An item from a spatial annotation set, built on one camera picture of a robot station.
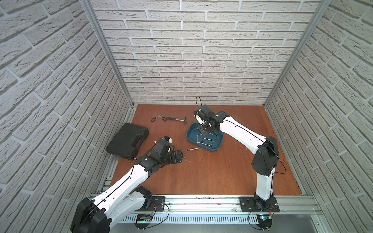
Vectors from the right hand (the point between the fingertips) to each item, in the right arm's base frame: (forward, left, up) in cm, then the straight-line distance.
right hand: (206, 127), depth 87 cm
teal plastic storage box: (-3, -4, -14) cm, 15 cm away
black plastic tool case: (-1, +51, -9) cm, 52 cm away
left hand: (-14, +18, -4) cm, 23 cm away
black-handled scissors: (+21, +37, -14) cm, 45 cm away
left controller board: (-44, +36, -16) cm, 59 cm away
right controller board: (-48, -24, -16) cm, 56 cm away
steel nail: (-6, +10, -15) cm, 19 cm away
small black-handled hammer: (+18, +13, -14) cm, 26 cm away
